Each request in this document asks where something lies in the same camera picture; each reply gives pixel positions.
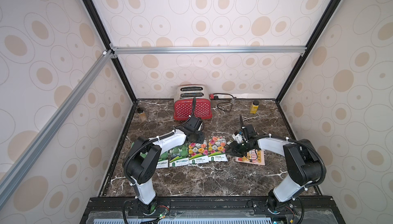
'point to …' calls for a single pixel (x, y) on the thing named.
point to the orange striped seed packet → (253, 156)
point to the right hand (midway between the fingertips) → (233, 151)
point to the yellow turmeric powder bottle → (254, 107)
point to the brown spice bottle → (143, 116)
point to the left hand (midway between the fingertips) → (206, 137)
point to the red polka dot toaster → (184, 97)
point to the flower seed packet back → (216, 149)
